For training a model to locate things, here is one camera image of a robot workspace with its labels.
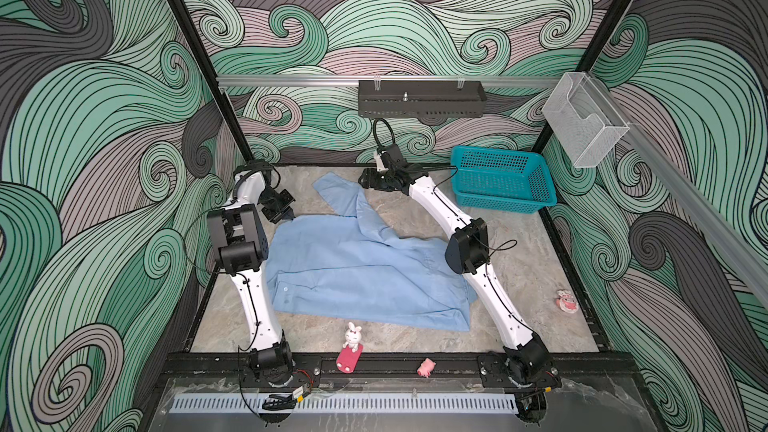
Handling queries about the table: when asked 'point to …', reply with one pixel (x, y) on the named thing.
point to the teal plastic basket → (501, 180)
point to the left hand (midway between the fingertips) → (295, 211)
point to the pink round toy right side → (566, 301)
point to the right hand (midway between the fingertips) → (366, 179)
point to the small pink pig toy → (426, 368)
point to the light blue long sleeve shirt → (345, 265)
